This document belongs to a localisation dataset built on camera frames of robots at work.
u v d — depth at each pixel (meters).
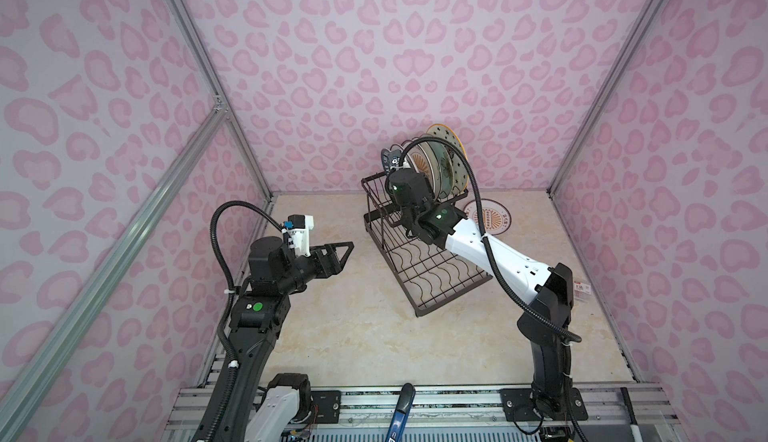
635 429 0.69
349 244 0.68
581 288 0.91
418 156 0.78
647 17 0.75
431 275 0.96
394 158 0.64
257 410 0.56
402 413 0.69
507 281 0.50
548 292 0.48
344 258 0.66
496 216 1.13
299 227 0.62
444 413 0.73
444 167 0.87
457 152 0.57
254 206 0.59
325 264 0.62
